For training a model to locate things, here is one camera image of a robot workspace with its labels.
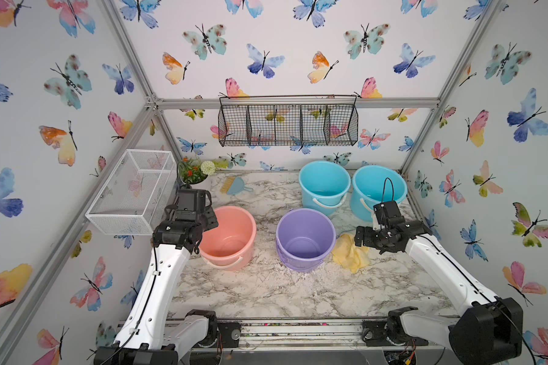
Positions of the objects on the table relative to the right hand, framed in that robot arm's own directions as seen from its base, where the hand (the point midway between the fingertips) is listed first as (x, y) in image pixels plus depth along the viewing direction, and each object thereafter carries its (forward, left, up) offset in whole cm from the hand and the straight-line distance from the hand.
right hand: (370, 238), depth 82 cm
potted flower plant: (+26, +72, +3) cm, 77 cm away
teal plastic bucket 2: (+30, +14, -7) cm, 34 cm away
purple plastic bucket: (+5, +23, -11) cm, 26 cm away
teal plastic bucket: (+21, -3, +5) cm, 22 cm away
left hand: (0, +56, +12) cm, 57 cm away
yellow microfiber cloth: (-3, +7, -7) cm, 11 cm away
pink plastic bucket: (0, +53, -11) cm, 54 cm away
